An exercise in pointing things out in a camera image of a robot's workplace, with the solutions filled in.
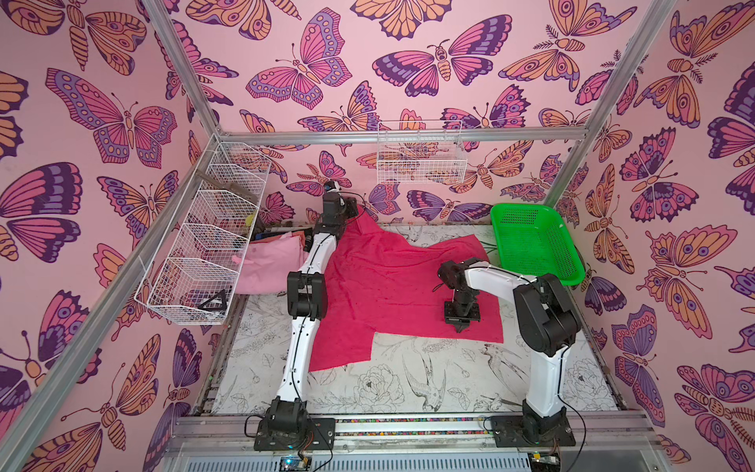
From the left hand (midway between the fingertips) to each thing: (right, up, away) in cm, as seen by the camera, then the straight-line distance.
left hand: (359, 196), depth 111 cm
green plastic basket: (+68, -17, +4) cm, 71 cm away
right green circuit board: (+48, -72, -40) cm, 96 cm away
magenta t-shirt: (+8, -34, -9) cm, 36 cm away
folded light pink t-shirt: (-30, -25, -11) cm, 41 cm away
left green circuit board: (-13, -72, -41) cm, 84 cm away
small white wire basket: (+21, +11, -17) cm, 29 cm away
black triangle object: (-37, -35, -36) cm, 62 cm away
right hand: (+30, -46, -19) cm, 58 cm away
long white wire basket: (-41, -27, -34) cm, 60 cm away
